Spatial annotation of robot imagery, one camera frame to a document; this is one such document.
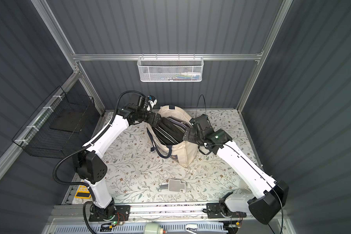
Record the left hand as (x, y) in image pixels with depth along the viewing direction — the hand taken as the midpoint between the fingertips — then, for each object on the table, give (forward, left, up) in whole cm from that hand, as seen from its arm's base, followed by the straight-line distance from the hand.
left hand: (157, 116), depth 84 cm
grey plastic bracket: (-33, -10, -20) cm, 40 cm away
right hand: (-14, -21, 0) cm, 25 cm away
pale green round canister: (-52, -1, -16) cm, 55 cm away
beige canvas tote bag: (-19, -15, -11) cm, 27 cm away
